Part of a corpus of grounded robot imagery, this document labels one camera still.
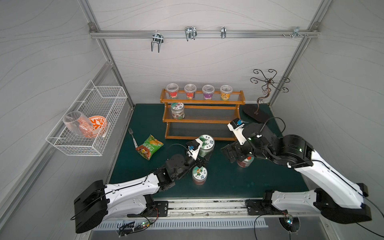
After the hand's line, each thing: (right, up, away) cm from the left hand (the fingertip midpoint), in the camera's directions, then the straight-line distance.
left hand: (206, 145), depth 69 cm
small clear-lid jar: (-8, +29, +12) cm, 33 cm away
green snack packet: (-34, -4, +23) cm, 41 cm away
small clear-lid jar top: (-18, +29, +12) cm, 36 cm away
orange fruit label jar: (-3, -17, +7) cm, 18 cm away
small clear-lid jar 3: (+11, +28, +11) cm, 32 cm away
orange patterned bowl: (-49, +10, -2) cm, 50 cm away
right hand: (+9, +2, -8) cm, 13 cm away
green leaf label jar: (0, 0, -4) cm, 4 cm away
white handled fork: (-51, +3, +35) cm, 62 cm away
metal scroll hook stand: (+40, +18, +43) cm, 61 cm away
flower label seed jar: (-16, +17, +17) cm, 29 cm away
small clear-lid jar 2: (+2, +28, +11) cm, 30 cm away
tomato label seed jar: (+24, -12, +14) cm, 30 cm away
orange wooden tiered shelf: (-10, +14, +24) cm, 30 cm away
